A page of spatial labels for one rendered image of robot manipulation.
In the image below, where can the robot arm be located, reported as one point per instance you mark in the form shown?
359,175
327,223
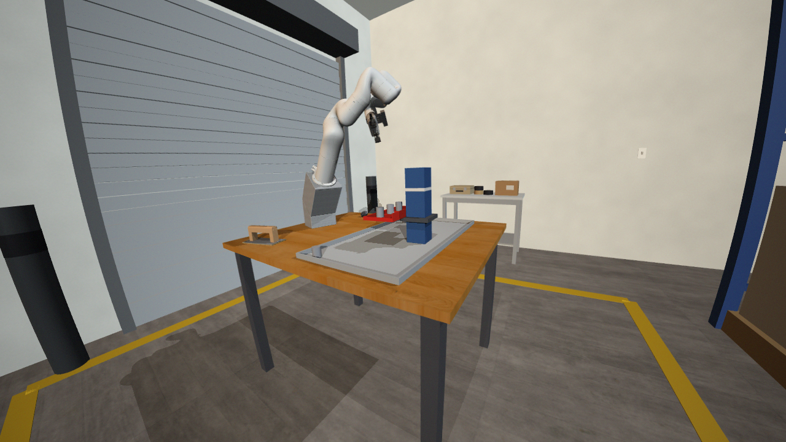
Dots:
384,89

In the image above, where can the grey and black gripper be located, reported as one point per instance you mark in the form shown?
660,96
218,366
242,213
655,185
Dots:
373,126

